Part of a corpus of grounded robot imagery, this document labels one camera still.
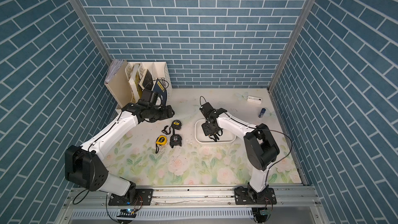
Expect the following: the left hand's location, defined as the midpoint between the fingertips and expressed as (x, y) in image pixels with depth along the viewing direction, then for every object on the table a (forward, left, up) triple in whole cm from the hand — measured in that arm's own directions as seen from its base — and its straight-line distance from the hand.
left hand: (173, 114), depth 84 cm
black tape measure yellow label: (-8, -1, -14) cm, 16 cm away
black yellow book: (+27, +21, -1) cm, 34 cm away
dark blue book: (+26, +13, -8) cm, 30 cm away
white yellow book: (+17, +24, +2) cm, 30 cm away
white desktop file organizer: (+35, +15, +3) cm, 39 cm away
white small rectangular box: (+24, -54, -14) cm, 61 cm away
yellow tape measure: (-8, +8, -16) cm, 20 cm away
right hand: (-2, -22, -12) cm, 25 cm away
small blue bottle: (+10, -55, -11) cm, 57 cm away
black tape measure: (+3, +1, -14) cm, 15 cm away
